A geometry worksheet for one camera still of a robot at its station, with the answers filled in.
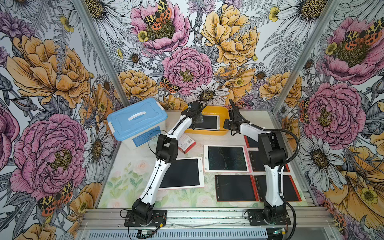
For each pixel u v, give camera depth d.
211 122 1.11
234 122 0.85
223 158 0.96
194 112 0.86
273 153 0.58
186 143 0.99
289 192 0.86
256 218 0.73
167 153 0.70
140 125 0.91
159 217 0.74
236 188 1.14
